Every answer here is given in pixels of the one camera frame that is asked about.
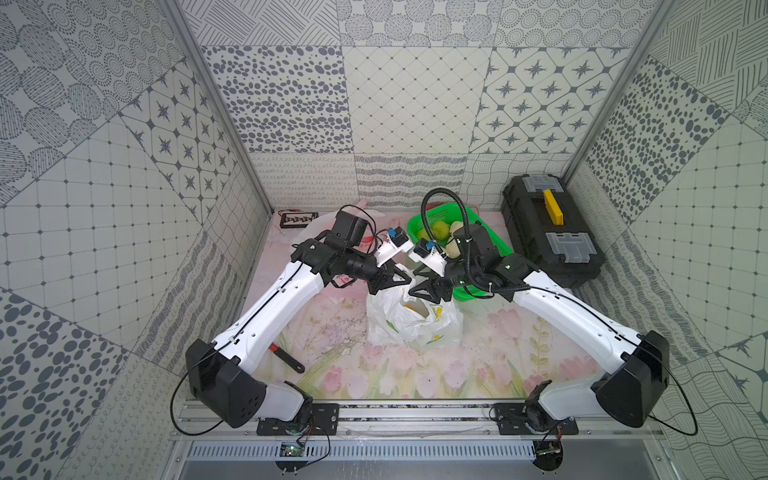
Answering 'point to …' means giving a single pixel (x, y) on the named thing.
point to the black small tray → (297, 220)
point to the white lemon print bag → (397, 316)
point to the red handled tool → (289, 360)
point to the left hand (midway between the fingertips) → (415, 283)
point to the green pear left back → (423, 234)
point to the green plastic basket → (458, 213)
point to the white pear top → (456, 225)
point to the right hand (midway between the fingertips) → (416, 283)
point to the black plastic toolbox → (546, 226)
